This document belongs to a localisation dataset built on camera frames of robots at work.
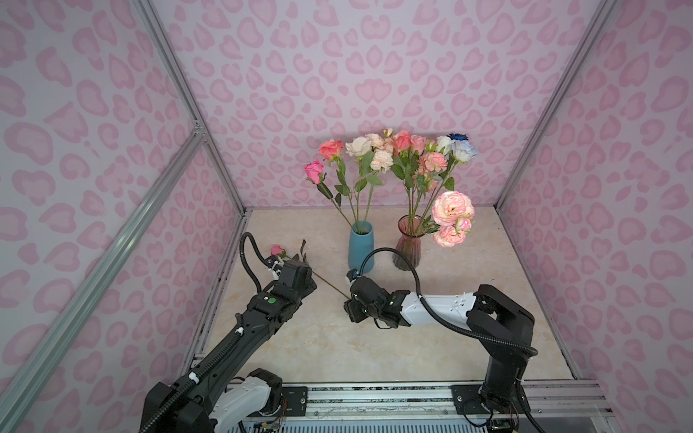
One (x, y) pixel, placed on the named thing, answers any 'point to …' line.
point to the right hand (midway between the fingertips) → (351, 303)
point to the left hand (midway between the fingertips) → (303, 276)
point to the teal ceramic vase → (361, 240)
